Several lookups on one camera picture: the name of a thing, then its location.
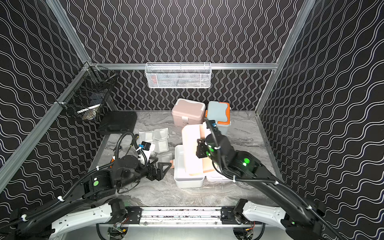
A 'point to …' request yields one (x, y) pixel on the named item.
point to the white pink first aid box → (190, 170)
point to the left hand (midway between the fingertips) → (164, 160)
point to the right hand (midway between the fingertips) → (197, 139)
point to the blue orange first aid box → (220, 112)
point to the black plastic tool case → (117, 122)
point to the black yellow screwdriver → (137, 136)
